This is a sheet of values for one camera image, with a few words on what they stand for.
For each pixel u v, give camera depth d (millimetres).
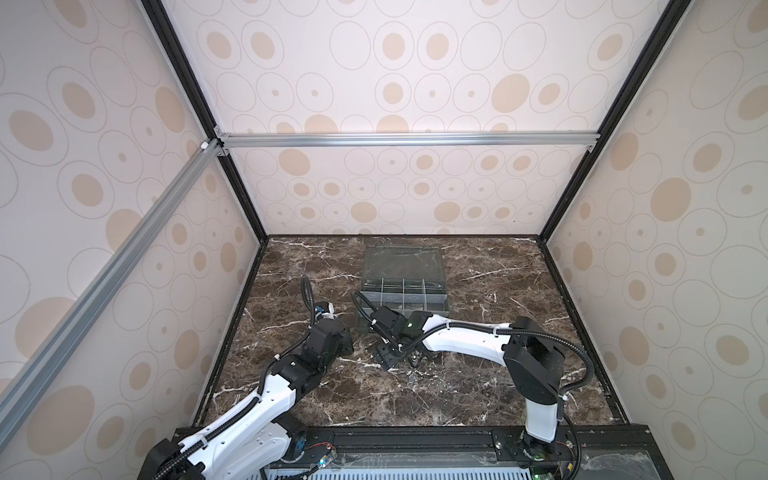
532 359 470
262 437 586
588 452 742
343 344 730
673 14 681
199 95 814
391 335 660
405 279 1003
